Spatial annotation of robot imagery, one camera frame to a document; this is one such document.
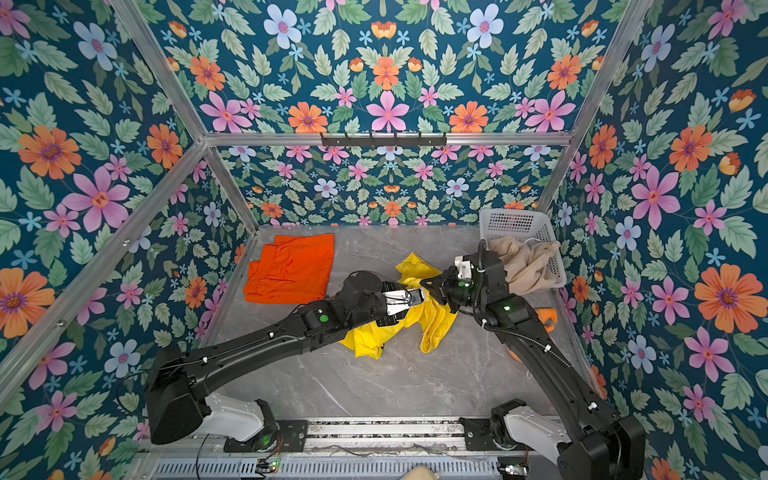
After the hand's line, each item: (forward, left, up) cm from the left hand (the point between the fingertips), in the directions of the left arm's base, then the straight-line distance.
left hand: (411, 285), depth 72 cm
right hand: (+1, -2, +2) cm, 3 cm away
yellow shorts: (-2, -6, -13) cm, 15 cm away
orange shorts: (+26, +40, -26) cm, 54 cm away
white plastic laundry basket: (+39, -49, -22) cm, 66 cm away
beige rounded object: (-36, 0, -21) cm, 41 cm away
